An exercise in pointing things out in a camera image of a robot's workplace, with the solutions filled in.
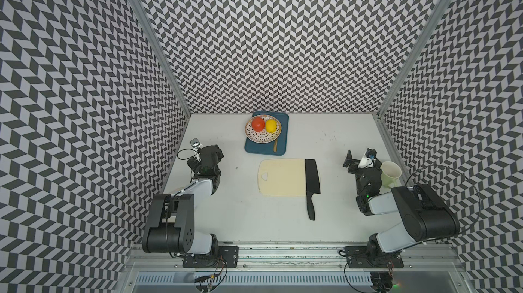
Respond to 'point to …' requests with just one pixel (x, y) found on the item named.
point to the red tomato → (258, 124)
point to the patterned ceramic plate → (263, 137)
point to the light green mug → (390, 172)
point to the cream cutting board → (286, 178)
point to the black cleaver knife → (312, 184)
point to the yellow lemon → (271, 125)
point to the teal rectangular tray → (267, 148)
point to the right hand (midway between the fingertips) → (359, 154)
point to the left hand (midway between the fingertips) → (204, 151)
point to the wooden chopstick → (275, 145)
